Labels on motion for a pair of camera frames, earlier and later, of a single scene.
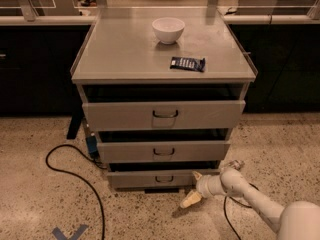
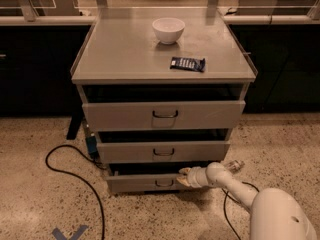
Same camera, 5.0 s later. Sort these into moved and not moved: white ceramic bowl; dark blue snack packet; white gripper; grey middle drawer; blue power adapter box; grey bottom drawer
Moved: white gripper; grey bottom drawer
Not moved: grey middle drawer; blue power adapter box; dark blue snack packet; white ceramic bowl
